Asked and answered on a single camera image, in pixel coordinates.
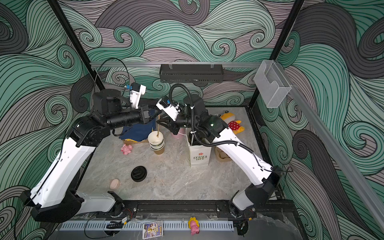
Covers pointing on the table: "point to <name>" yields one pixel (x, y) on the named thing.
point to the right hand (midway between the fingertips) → (160, 119)
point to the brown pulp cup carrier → (221, 156)
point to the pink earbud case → (114, 184)
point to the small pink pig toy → (126, 149)
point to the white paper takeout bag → (200, 155)
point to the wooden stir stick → (158, 130)
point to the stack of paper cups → (156, 141)
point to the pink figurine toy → (194, 225)
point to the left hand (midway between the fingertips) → (162, 109)
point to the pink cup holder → (181, 135)
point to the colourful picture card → (152, 229)
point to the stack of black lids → (138, 173)
